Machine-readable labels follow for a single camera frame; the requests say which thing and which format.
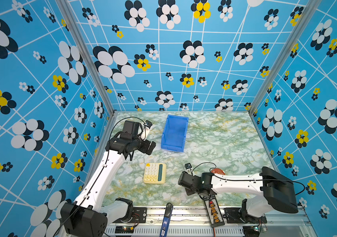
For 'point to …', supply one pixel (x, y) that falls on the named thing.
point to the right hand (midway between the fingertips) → (188, 186)
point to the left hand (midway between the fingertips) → (147, 140)
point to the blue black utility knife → (169, 208)
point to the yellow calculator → (154, 173)
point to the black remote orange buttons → (214, 212)
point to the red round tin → (218, 171)
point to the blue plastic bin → (174, 133)
